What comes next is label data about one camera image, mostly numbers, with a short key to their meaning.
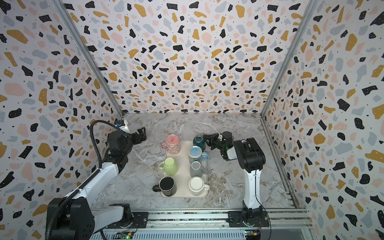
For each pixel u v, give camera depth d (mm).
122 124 705
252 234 716
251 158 573
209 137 942
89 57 864
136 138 751
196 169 816
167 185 765
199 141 923
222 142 872
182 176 898
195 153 868
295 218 764
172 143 900
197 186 781
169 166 818
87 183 470
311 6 707
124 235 702
